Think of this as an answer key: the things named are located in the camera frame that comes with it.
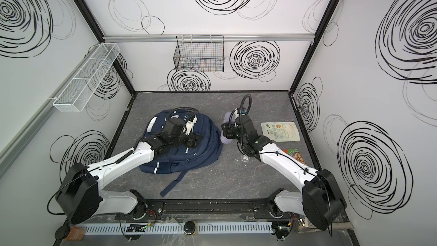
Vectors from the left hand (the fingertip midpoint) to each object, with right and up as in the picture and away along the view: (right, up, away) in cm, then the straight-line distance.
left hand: (198, 134), depth 83 cm
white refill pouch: (+47, -1, +16) cm, 49 cm away
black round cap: (-47, -32, -22) cm, 61 cm away
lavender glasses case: (+15, +9, -2) cm, 18 cm away
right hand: (+13, +4, -1) cm, 14 cm away
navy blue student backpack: (-8, -12, -4) cm, 15 cm away
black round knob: (-1, -31, -21) cm, 38 cm away
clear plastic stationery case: (+24, -13, +5) cm, 28 cm away
